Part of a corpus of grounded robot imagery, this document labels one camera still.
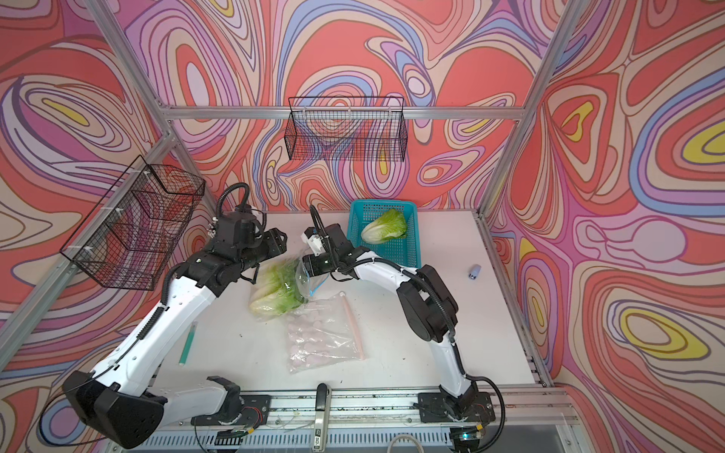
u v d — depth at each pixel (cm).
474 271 99
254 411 73
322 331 86
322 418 69
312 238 82
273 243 65
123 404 37
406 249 106
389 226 105
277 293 85
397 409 75
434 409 73
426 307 53
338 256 72
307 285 90
